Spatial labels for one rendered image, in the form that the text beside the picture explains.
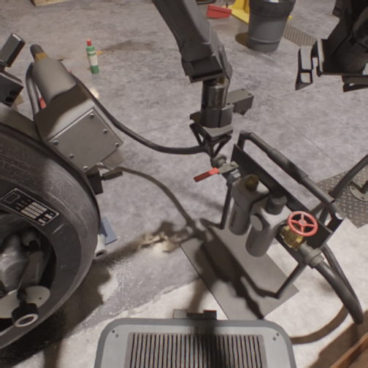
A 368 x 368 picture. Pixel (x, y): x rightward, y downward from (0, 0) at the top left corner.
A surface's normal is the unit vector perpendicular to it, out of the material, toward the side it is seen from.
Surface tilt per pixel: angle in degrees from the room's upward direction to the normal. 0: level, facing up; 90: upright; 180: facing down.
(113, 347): 0
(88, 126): 90
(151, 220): 0
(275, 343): 0
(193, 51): 118
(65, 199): 85
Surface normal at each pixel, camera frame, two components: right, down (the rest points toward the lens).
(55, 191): 0.79, 0.37
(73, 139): 0.52, 0.65
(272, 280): 0.02, -0.66
